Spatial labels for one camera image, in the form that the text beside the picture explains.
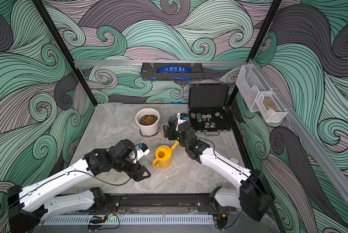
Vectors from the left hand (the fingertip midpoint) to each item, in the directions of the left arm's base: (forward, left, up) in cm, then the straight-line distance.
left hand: (148, 170), depth 68 cm
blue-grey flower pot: (+37, -12, -9) cm, 40 cm away
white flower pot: (+29, +3, -9) cm, 30 cm away
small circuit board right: (-18, -37, -18) cm, 45 cm away
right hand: (+23, -11, +5) cm, 26 cm away
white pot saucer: (+29, +6, -17) cm, 35 cm away
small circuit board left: (-18, +26, -20) cm, 37 cm away
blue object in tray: (+59, -13, +18) cm, 63 cm away
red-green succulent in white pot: (+37, +6, -8) cm, 38 cm away
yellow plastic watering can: (+11, -7, -6) cm, 14 cm away
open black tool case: (+52, -40, -16) cm, 67 cm away
